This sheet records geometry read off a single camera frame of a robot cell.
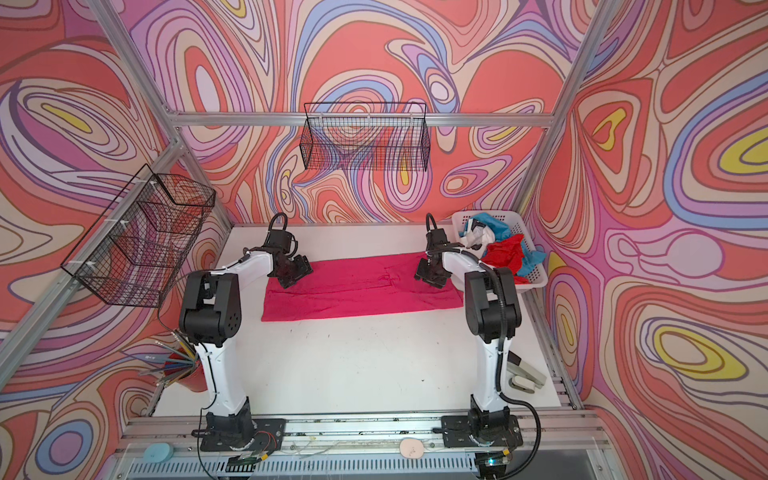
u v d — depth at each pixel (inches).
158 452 27.2
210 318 21.6
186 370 29.7
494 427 26.5
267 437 28.3
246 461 27.7
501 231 42.9
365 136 38.8
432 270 34.1
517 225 42.6
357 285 42.0
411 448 27.4
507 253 38.8
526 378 31.6
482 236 41.1
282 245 33.1
